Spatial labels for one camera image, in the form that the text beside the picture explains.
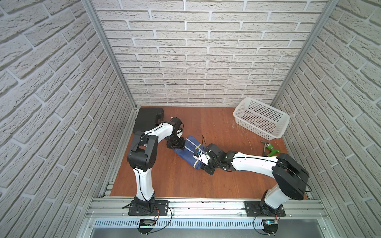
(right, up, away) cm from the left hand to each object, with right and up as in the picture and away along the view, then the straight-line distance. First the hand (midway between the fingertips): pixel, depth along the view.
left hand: (180, 145), depth 96 cm
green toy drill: (+60, -3, -2) cm, 60 cm away
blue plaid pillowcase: (+8, -1, -1) cm, 8 cm away
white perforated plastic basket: (+61, +18, +16) cm, 66 cm away
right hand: (+15, -10, -10) cm, 21 cm away
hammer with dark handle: (+57, +2, +2) cm, 57 cm away
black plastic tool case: (-25, +19, +10) cm, 33 cm away
